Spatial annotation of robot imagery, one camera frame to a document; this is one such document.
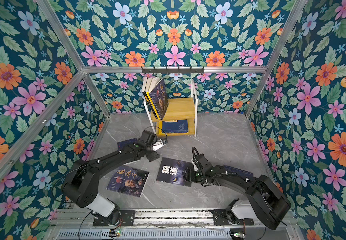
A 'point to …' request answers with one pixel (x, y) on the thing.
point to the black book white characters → (170, 171)
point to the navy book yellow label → (180, 126)
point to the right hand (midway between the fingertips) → (186, 177)
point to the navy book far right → (243, 173)
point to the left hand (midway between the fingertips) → (155, 142)
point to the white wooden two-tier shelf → (180, 118)
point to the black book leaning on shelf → (147, 99)
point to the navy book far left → (122, 144)
